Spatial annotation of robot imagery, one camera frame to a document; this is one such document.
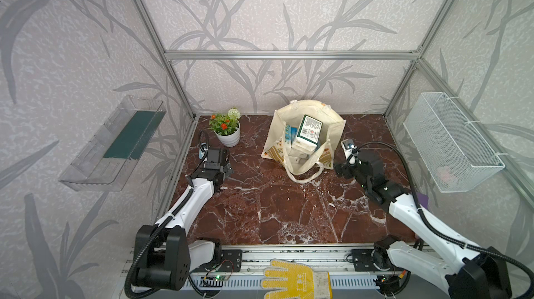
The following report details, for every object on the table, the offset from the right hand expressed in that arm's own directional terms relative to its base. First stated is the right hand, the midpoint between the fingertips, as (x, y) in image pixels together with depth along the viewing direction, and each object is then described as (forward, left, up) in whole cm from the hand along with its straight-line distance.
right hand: (346, 153), depth 82 cm
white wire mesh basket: (-12, -28, +15) cm, 34 cm away
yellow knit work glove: (-41, +19, -17) cm, 48 cm away
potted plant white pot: (+17, +52, -12) cm, 56 cm away
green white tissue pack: (+14, +22, -4) cm, 26 cm away
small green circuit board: (-39, +47, -17) cm, 63 cm away
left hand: (-1, +54, -7) cm, 55 cm away
